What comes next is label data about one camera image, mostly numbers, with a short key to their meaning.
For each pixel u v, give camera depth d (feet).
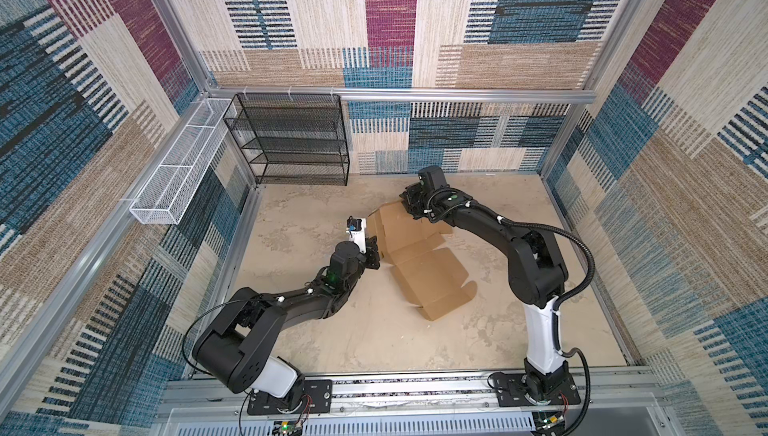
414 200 2.79
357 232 2.51
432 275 3.05
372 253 2.55
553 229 1.67
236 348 1.43
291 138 3.65
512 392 2.39
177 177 3.14
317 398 2.40
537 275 1.79
